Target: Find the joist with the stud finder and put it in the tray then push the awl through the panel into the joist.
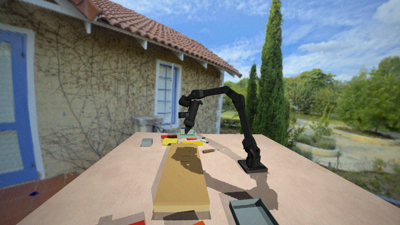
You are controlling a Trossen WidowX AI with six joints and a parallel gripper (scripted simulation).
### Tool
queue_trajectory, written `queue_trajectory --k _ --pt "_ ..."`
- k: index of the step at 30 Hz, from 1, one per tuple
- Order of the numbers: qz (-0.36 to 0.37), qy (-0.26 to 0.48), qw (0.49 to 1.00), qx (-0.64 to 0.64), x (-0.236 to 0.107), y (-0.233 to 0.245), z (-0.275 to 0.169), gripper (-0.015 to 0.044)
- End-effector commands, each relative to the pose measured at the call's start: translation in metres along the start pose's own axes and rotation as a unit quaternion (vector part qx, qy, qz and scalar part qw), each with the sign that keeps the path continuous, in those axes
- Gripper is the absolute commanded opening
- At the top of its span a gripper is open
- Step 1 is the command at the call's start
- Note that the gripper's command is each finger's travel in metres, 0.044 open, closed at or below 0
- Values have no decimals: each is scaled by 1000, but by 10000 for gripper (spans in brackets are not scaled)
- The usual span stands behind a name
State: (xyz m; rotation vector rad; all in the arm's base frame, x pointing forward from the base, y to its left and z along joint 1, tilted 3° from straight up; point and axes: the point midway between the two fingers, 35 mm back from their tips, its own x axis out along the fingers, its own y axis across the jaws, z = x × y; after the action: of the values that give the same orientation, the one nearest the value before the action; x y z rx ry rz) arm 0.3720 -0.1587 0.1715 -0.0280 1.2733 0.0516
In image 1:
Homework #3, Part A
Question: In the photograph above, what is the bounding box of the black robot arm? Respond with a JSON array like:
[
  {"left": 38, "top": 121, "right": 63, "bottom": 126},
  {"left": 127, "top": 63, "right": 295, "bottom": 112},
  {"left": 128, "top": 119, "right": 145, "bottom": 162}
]
[{"left": 178, "top": 86, "right": 261, "bottom": 169}]

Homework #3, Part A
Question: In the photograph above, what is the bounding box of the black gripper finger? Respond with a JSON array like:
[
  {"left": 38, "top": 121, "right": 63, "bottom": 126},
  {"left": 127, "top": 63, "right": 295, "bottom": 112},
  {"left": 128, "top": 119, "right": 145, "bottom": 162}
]
[{"left": 185, "top": 124, "right": 192, "bottom": 134}]

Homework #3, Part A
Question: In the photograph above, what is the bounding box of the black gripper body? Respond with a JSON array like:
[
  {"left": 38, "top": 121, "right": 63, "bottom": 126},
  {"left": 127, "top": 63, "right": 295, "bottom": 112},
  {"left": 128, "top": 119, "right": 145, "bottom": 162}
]
[{"left": 183, "top": 109, "right": 197, "bottom": 127}]

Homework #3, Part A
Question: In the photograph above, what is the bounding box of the tan floor panel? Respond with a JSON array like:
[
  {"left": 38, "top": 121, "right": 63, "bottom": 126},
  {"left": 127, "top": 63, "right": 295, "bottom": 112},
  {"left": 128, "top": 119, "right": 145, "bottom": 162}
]
[{"left": 153, "top": 143, "right": 210, "bottom": 213}]

